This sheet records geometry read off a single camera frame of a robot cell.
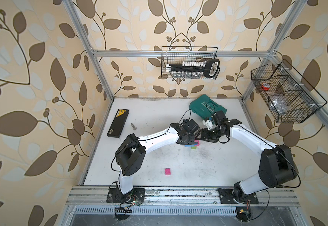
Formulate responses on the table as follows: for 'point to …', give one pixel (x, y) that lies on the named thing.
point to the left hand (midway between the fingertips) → (189, 139)
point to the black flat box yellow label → (118, 123)
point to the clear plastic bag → (279, 103)
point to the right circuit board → (243, 213)
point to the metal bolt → (135, 128)
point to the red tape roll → (265, 86)
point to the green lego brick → (193, 147)
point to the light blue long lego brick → (189, 145)
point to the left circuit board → (123, 212)
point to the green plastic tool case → (205, 107)
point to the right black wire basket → (290, 98)
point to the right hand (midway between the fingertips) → (200, 138)
